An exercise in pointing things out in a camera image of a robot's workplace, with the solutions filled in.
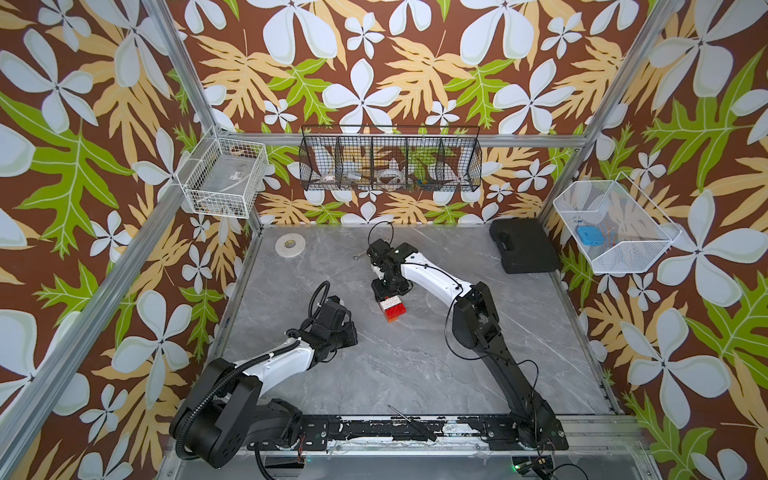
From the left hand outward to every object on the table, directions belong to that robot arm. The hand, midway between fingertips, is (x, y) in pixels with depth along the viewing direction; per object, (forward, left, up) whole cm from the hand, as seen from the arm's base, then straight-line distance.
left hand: (357, 327), depth 90 cm
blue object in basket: (+17, -66, +24) cm, 72 cm away
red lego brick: (+5, -12, 0) cm, 13 cm away
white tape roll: (+36, +28, -3) cm, 46 cm away
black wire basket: (+47, -10, +29) cm, 56 cm away
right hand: (+12, -8, -1) cm, 15 cm away
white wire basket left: (+32, +39, +32) cm, 60 cm away
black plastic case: (+32, -60, +2) cm, 68 cm away
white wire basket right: (+18, -74, +25) cm, 80 cm away
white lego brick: (+8, -10, +2) cm, 13 cm away
